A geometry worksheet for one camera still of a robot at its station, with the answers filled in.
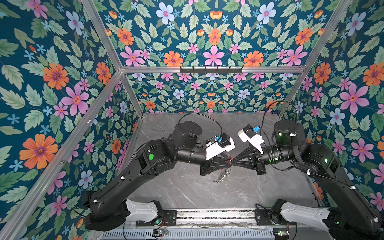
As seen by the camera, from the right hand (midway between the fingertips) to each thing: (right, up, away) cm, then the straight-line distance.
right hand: (233, 160), depth 49 cm
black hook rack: (-5, +47, +44) cm, 64 cm away
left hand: (-1, 0, -2) cm, 3 cm away
